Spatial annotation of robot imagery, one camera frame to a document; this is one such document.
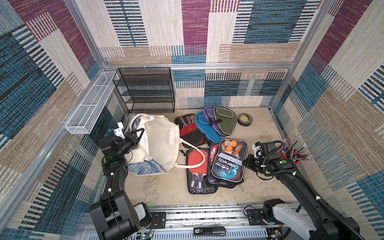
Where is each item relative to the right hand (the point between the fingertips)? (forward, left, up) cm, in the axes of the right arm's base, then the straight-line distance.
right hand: (244, 165), depth 82 cm
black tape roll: (+36, -10, -8) cm, 38 cm away
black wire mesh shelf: (+54, +61, +10) cm, 82 cm away
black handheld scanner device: (-29, +21, -4) cm, 36 cm away
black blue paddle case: (+28, +19, -3) cm, 34 cm away
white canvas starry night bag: (+17, +50, -9) cm, 54 cm away
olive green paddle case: (+39, +4, -5) cm, 39 cm away
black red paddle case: (+28, +30, -6) cm, 42 cm away
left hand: (+12, +52, +17) cm, 56 cm away
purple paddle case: (+42, +16, -1) cm, 45 cm away
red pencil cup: (+8, -26, 0) cm, 27 cm away
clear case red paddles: (-5, +25, -7) cm, 27 cm away
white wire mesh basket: (+15, +79, +25) cm, 84 cm away
